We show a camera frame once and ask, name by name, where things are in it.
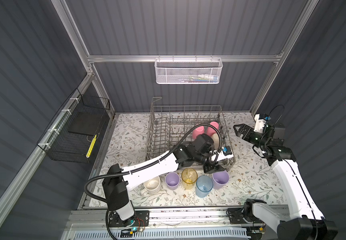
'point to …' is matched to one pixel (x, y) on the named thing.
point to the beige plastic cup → (216, 139)
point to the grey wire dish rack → (169, 125)
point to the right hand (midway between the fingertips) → (242, 129)
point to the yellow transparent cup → (189, 176)
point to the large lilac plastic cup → (220, 179)
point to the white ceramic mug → (151, 187)
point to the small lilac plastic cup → (172, 180)
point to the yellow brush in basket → (91, 146)
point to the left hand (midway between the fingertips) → (223, 162)
